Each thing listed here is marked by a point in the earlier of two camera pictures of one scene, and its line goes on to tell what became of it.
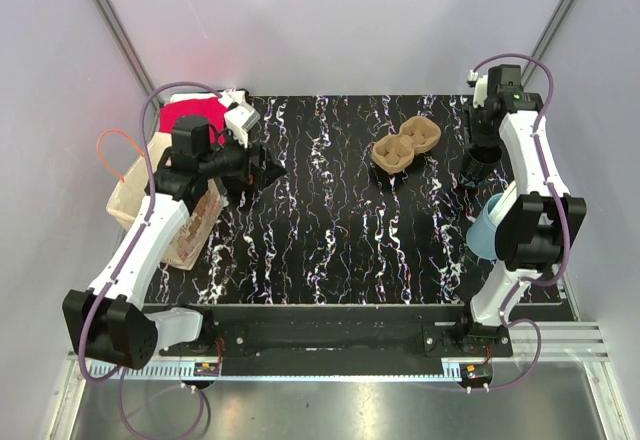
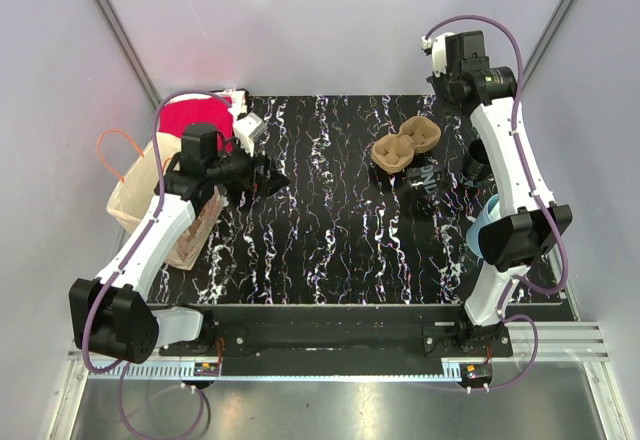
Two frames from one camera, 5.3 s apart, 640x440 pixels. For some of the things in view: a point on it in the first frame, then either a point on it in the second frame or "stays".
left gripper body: [237, 159] stays
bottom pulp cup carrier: [394, 153] stays
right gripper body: [481, 132] to [441, 85]
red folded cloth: [211, 108] stays
